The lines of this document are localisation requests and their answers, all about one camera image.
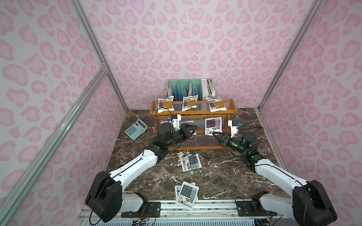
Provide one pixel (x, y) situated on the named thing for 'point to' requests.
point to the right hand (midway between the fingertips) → (212, 134)
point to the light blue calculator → (137, 129)
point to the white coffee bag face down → (165, 103)
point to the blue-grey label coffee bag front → (187, 195)
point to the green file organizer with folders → (203, 88)
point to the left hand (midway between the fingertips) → (197, 127)
